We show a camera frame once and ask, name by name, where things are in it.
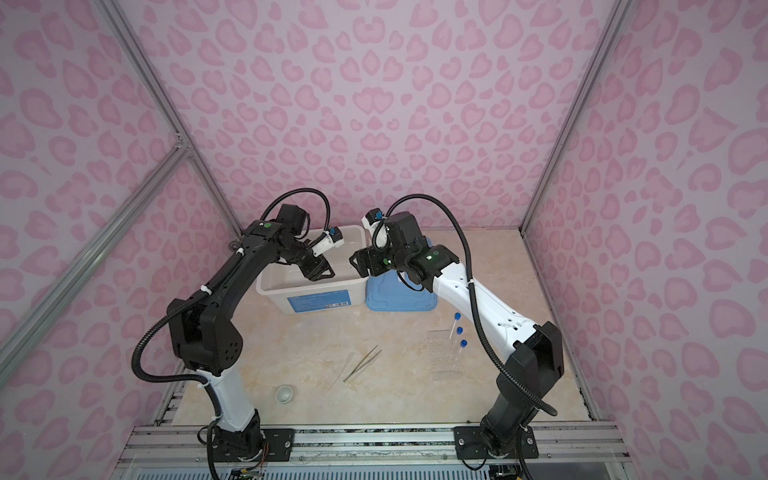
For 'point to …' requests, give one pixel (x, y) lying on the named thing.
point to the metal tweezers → (358, 368)
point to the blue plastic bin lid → (388, 293)
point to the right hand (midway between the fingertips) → (365, 251)
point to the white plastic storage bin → (343, 291)
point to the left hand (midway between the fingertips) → (326, 260)
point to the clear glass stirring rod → (332, 386)
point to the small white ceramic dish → (283, 394)
